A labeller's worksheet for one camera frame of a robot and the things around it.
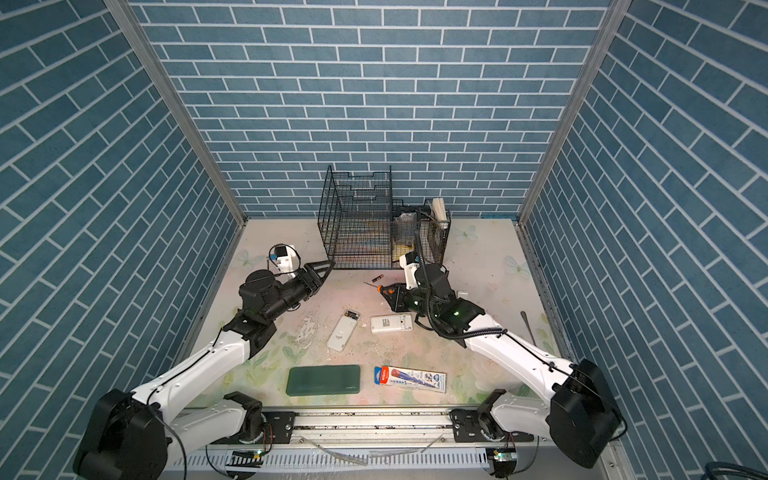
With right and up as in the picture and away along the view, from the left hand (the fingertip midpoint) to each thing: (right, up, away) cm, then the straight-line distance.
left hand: (334, 267), depth 76 cm
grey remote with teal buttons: (0, -20, +14) cm, 25 cm away
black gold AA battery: (+9, -6, +26) cm, 29 cm away
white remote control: (+18, -18, +15) cm, 30 cm away
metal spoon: (+57, -17, +19) cm, 62 cm away
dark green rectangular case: (-4, -31, +5) cm, 32 cm away
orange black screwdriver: (+11, -6, +2) cm, 13 cm away
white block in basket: (+30, +17, +20) cm, 40 cm away
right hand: (+12, -5, +1) cm, 13 cm away
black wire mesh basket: (+2, +13, +43) cm, 45 cm away
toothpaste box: (+20, -31, +5) cm, 37 cm away
